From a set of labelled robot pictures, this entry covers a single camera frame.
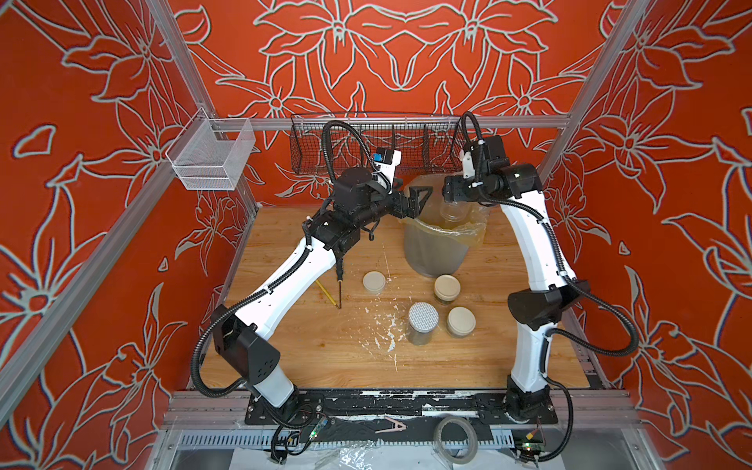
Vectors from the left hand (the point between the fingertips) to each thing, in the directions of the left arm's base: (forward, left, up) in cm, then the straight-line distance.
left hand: (418, 181), depth 66 cm
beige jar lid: (-2, +10, -42) cm, 44 cm away
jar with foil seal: (-19, -4, -31) cm, 37 cm away
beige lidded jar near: (-17, -16, -37) cm, 44 cm away
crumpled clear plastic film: (-49, +13, -43) cm, 67 cm away
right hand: (+10, -13, -9) cm, 19 cm away
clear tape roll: (-44, -16, -41) cm, 62 cm away
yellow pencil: (-7, +25, -43) cm, 50 cm away
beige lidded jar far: (-7, -13, -36) cm, 39 cm away
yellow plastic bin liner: (-1, -16, -16) cm, 23 cm away
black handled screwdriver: (-1, +22, -42) cm, 47 cm away
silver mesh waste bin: (+3, -8, -30) cm, 31 cm away
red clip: (-42, +1, -42) cm, 60 cm away
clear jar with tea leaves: (+6, -12, -16) cm, 21 cm away
